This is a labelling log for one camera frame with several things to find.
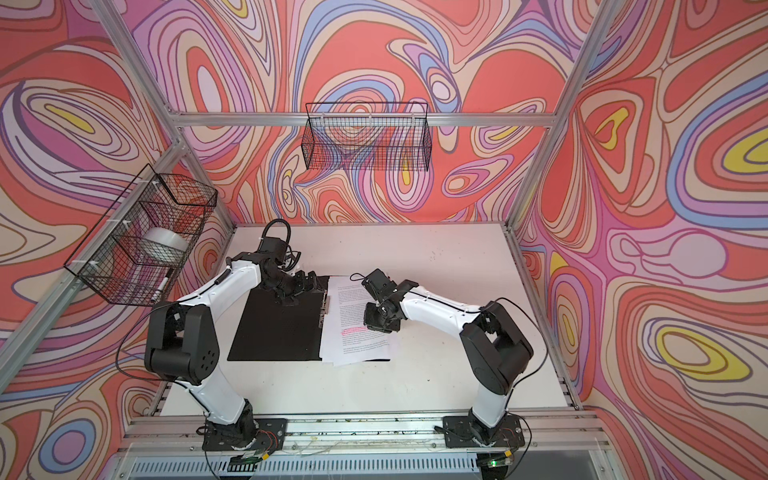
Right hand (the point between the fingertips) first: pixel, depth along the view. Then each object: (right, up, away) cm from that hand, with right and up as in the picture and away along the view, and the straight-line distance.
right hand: (373, 328), depth 86 cm
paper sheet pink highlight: (-9, -4, +3) cm, 10 cm away
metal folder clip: (-16, +4, +9) cm, 19 cm away
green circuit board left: (-31, -29, -15) cm, 45 cm away
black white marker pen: (-52, +14, -15) cm, 55 cm away
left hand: (-18, +10, +4) cm, 21 cm away
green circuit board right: (+30, -28, -16) cm, 44 cm away
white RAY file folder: (-34, -1, +5) cm, 34 cm away
